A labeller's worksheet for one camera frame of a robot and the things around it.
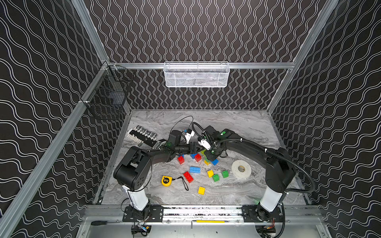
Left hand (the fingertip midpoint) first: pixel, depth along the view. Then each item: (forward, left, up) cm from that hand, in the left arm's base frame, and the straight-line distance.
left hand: (207, 150), depth 84 cm
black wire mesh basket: (+26, +63, +13) cm, 70 cm away
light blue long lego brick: (-7, +6, -10) cm, 14 cm away
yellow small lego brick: (-9, -3, -10) cm, 14 cm away
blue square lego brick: (+1, +8, -9) cm, 12 cm away
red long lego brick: (-12, +10, -11) cm, 19 cm away
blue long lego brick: (-2, -6, -9) cm, 11 cm away
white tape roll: (-4, -22, -12) cm, 25 cm away
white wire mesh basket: (+50, +9, +17) cm, 54 cm away
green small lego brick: (-11, -6, -10) cm, 16 cm away
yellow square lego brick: (-2, -1, -11) cm, 11 cm away
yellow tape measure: (-15, +22, -11) cm, 28 cm away
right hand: (-1, -2, -4) cm, 5 cm away
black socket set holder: (+15, +45, -11) cm, 49 cm away
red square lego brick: (0, +5, -9) cm, 10 cm away
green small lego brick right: (-8, -12, -11) cm, 18 cm away
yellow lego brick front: (-19, +2, -10) cm, 21 cm away
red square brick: (-2, +15, -9) cm, 17 cm away
